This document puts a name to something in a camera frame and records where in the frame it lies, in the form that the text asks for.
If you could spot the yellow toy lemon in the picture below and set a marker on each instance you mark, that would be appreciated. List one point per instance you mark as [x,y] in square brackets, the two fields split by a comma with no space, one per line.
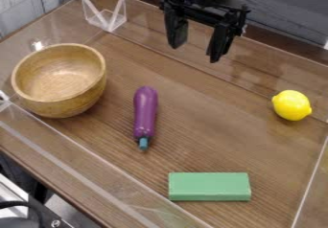
[292,105]

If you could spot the clear acrylic front wall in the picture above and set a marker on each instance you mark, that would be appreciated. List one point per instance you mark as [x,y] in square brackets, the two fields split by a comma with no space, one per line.
[100,190]

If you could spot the clear acrylic corner bracket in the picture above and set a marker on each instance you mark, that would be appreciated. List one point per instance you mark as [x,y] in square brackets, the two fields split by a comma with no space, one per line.
[104,19]

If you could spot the brown wooden bowl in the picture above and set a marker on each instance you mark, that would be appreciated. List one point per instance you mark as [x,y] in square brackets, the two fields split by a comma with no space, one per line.
[59,81]

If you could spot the green rectangular block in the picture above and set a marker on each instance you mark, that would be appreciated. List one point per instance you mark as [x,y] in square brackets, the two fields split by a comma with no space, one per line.
[209,186]

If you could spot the purple toy eggplant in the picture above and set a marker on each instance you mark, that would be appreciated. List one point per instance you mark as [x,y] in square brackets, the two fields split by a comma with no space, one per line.
[144,115]

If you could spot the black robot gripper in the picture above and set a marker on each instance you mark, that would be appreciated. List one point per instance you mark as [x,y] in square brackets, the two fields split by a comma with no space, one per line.
[209,12]

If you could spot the black metal stand below table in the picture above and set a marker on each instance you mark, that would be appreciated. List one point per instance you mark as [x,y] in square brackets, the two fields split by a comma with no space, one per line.
[21,211]

